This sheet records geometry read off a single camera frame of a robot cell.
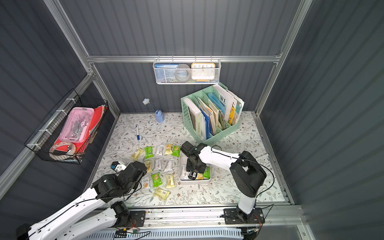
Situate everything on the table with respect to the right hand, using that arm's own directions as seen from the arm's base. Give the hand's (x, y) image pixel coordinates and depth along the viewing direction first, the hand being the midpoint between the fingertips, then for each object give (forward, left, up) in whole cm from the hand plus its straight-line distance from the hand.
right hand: (194, 169), depth 87 cm
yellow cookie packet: (+15, +17, -3) cm, 23 cm away
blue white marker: (+27, +41, -3) cm, 49 cm away
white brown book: (+24, -3, +17) cm, 29 cm away
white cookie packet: (+4, +22, -2) cm, 23 cm away
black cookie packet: (-3, +1, -2) cm, 4 cm away
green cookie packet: (+13, +12, -2) cm, 18 cm away
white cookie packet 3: (+13, +23, -1) cm, 27 cm away
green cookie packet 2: (+14, +31, -3) cm, 34 cm away
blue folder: (+22, -9, +15) cm, 28 cm away
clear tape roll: (-2, +54, +25) cm, 60 cm away
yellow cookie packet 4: (-13, +18, -3) cm, 22 cm away
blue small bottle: (+40, +27, +2) cm, 49 cm away
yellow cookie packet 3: (-7, +14, -2) cm, 15 cm away
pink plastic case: (+9, +57, +28) cm, 64 cm away
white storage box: (-5, -4, -2) cm, 7 cm away
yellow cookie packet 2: (+12, +37, -2) cm, 39 cm away
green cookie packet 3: (-6, +22, -2) cm, 22 cm away
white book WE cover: (+35, -21, +22) cm, 46 cm away
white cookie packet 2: (+3, +15, -2) cm, 16 cm away
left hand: (-5, +25, +12) cm, 28 cm away
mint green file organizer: (+25, -10, +21) cm, 34 cm away
